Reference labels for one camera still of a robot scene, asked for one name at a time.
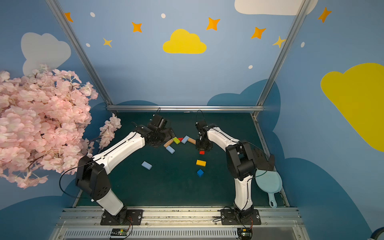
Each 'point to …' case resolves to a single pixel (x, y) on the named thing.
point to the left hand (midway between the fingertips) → (169, 135)
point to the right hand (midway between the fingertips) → (202, 148)
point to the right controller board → (244, 233)
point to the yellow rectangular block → (201, 163)
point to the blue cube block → (200, 173)
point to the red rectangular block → (202, 152)
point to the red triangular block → (180, 139)
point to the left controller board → (119, 232)
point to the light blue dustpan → (270, 181)
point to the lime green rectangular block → (176, 140)
